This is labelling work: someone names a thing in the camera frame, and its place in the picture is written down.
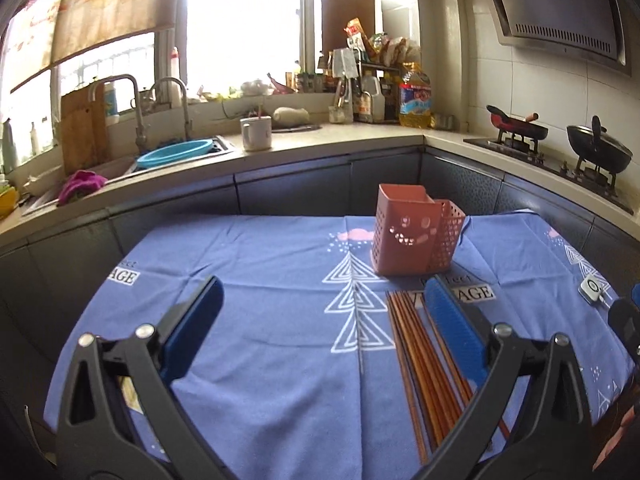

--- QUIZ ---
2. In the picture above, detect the brown wooden chopstick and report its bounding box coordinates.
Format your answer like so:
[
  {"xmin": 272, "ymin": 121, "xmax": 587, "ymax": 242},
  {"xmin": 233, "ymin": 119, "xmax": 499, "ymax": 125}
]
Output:
[
  {"xmin": 386, "ymin": 292, "xmax": 428, "ymax": 465},
  {"xmin": 408, "ymin": 292, "xmax": 468, "ymax": 419},
  {"xmin": 397, "ymin": 292, "xmax": 451, "ymax": 446},
  {"xmin": 422, "ymin": 294, "xmax": 511, "ymax": 438},
  {"xmin": 401, "ymin": 292, "xmax": 459, "ymax": 440},
  {"xmin": 392, "ymin": 292, "xmax": 442, "ymax": 453}
]

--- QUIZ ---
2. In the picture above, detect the chrome kitchen faucet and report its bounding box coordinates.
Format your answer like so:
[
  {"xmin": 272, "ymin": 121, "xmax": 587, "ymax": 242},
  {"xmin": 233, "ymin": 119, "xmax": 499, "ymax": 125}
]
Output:
[{"xmin": 88, "ymin": 74, "xmax": 148, "ymax": 155}]

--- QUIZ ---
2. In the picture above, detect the white small button device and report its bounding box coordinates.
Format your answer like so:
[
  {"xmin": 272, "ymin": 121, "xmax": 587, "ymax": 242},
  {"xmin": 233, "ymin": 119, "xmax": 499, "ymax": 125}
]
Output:
[{"xmin": 578, "ymin": 274, "xmax": 611, "ymax": 309}]

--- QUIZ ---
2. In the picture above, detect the gas stove top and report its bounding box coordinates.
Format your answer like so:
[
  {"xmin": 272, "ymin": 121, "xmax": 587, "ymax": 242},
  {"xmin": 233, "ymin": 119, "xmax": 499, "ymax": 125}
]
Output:
[{"xmin": 464, "ymin": 136, "xmax": 634, "ymax": 214}]

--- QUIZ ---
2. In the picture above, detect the black wok with lid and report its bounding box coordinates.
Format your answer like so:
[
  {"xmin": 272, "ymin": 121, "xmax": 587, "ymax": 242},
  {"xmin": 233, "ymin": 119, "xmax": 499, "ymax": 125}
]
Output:
[{"xmin": 566, "ymin": 115, "xmax": 634, "ymax": 174}]

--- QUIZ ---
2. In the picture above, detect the blue printed tablecloth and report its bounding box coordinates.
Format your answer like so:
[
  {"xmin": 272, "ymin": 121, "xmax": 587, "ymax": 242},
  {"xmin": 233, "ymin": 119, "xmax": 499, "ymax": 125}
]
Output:
[{"xmin": 44, "ymin": 212, "xmax": 634, "ymax": 479}]

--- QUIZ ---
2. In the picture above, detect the red frying pan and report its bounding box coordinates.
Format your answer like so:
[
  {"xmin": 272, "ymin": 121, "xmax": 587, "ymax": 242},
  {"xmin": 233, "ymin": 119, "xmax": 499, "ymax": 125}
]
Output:
[{"xmin": 486, "ymin": 105, "xmax": 548, "ymax": 141}]

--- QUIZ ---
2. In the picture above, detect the pink plastic utensil holder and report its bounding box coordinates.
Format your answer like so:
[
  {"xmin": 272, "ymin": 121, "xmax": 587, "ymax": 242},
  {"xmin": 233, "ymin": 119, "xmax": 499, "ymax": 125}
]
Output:
[{"xmin": 371, "ymin": 183, "xmax": 465, "ymax": 276}]

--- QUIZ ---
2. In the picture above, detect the magenta cleaning cloth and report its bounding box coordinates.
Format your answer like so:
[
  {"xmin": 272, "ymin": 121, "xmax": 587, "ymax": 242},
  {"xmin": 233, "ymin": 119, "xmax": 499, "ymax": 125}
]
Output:
[{"xmin": 56, "ymin": 170, "xmax": 107, "ymax": 207}]

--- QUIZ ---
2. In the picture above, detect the blue plastic basin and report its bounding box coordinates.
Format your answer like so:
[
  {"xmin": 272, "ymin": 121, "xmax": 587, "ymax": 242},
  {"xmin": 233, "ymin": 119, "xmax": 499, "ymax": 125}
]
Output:
[{"xmin": 137, "ymin": 139, "xmax": 214, "ymax": 169}]

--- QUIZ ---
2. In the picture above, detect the yellow cooking oil bottle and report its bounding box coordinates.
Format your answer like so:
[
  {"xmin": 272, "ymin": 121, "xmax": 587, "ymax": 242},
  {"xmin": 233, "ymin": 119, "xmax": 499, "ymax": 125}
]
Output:
[{"xmin": 399, "ymin": 62, "xmax": 432, "ymax": 129}]

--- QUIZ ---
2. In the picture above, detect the wooden cutting board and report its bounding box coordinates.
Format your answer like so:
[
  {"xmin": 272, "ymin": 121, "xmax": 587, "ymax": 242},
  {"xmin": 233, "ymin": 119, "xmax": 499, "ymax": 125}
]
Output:
[{"xmin": 58, "ymin": 84, "xmax": 110, "ymax": 176}]

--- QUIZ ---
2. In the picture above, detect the steel range hood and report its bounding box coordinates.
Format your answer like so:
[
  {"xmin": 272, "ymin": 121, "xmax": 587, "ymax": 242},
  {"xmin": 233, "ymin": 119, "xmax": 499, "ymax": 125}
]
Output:
[{"xmin": 488, "ymin": 0, "xmax": 631, "ymax": 75}]

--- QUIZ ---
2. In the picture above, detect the white ceramic mug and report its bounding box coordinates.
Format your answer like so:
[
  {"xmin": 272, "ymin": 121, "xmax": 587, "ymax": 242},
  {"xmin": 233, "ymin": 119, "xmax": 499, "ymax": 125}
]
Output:
[{"xmin": 240, "ymin": 116, "xmax": 272, "ymax": 152}]

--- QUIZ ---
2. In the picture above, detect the condiment rack with bottles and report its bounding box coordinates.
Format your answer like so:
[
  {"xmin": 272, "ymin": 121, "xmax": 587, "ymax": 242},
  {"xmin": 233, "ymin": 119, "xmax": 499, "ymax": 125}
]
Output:
[{"xmin": 326, "ymin": 18, "xmax": 422, "ymax": 124}]

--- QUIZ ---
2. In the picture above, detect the patterned window blind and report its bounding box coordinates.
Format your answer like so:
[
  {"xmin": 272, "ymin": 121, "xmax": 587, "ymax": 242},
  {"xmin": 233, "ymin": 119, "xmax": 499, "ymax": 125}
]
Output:
[{"xmin": 1, "ymin": 0, "xmax": 177, "ymax": 91}]

